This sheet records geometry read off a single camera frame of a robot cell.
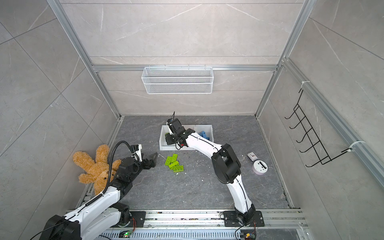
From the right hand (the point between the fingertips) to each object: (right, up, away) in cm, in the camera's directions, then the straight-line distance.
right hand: (168, 137), depth 93 cm
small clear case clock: (+55, -12, +2) cm, 56 cm away
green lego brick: (+1, -15, +3) cm, 15 cm away
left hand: (-9, -7, -9) cm, 14 cm away
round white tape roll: (+56, -18, -4) cm, 59 cm away
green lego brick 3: (+7, -19, -3) cm, 21 cm away
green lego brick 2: (+4, -16, -2) cm, 17 cm away
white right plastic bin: (+26, +5, +12) cm, 29 cm away
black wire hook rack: (+73, -4, -28) cm, 78 cm away
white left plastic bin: (-5, -6, +8) cm, 11 cm away
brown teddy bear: (-37, -18, -11) cm, 42 cm away
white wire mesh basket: (+5, +39, +8) cm, 40 cm away
